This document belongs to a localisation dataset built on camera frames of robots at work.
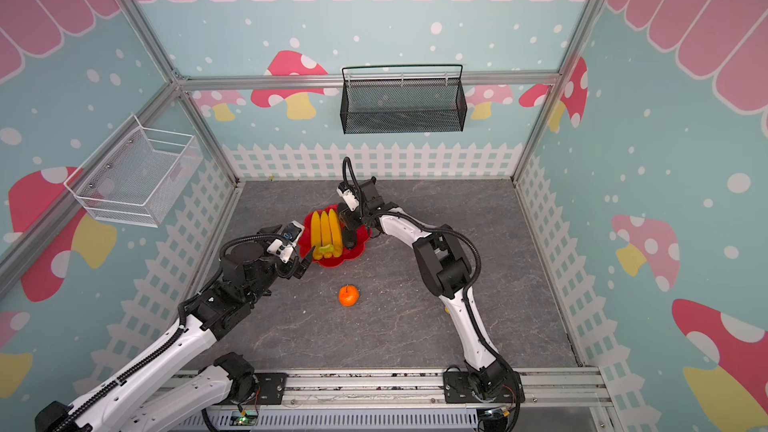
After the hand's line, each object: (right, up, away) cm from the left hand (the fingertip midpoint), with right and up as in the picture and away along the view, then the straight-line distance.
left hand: (295, 241), depth 77 cm
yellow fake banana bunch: (+2, 0, +25) cm, 25 cm away
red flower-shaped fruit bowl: (+15, -1, +24) cm, 28 cm away
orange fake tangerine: (+12, -17, +10) cm, 23 cm away
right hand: (+9, +8, +24) cm, 27 cm away
